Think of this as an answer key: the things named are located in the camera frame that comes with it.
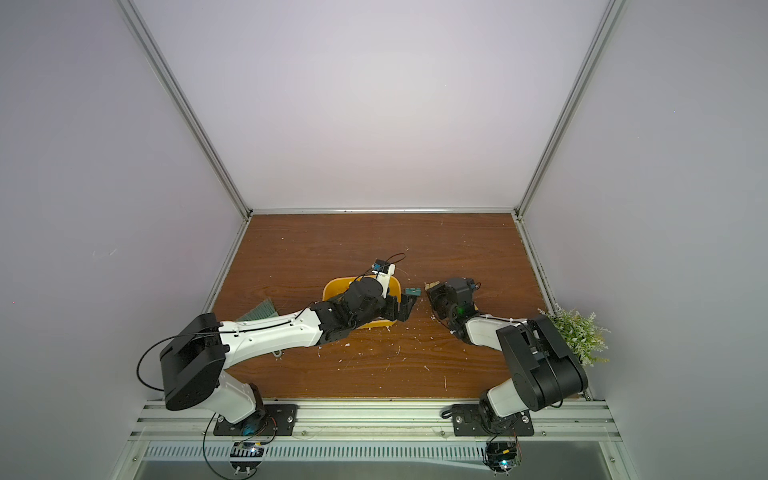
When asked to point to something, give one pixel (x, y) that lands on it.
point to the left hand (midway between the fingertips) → (409, 295)
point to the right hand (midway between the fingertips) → (427, 282)
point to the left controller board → (246, 456)
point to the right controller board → (501, 456)
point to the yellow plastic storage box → (336, 286)
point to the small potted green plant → (584, 333)
